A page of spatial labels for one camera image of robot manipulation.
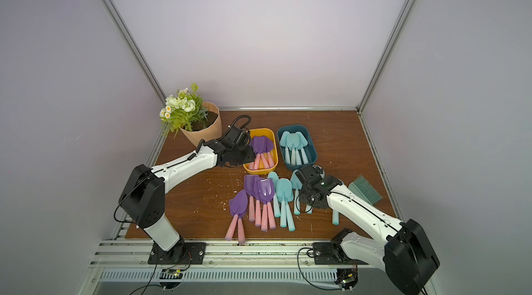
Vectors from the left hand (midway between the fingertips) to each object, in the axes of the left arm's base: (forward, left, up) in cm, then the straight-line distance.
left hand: (256, 156), depth 88 cm
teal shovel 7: (+15, -17, -9) cm, 24 cm away
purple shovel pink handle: (+5, 0, -8) cm, 9 cm away
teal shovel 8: (+13, -22, -9) cm, 27 cm away
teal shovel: (-19, -9, -8) cm, 23 cm away
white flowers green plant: (+9, +28, +18) cm, 35 cm away
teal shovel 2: (-24, -12, -9) cm, 28 cm away
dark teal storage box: (+9, -26, -8) cm, 28 cm away
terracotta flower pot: (+10, +22, +7) cm, 25 cm away
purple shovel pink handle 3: (+13, -5, -10) cm, 17 cm away
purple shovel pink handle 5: (-28, +5, -7) cm, 29 cm away
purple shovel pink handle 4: (-18, +7, -9) cm, 22 cm away
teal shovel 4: (-9, -18, -10) cm, 22 cm away
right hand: (-13, -21, -5) cm, 26 cm away
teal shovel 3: (-12, -14, -10) cm, 21 cm away
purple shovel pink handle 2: (+12, -1, -9) cm, 15 cm away
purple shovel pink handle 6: (-10, +4, -9) cm, 14 cm away
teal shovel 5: (-21, -21, -4) cm, 30 cm away
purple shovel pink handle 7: (-12, -4, -9) cm, 16 cm away
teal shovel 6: (+13, -12, -8) cm, 20 cm away
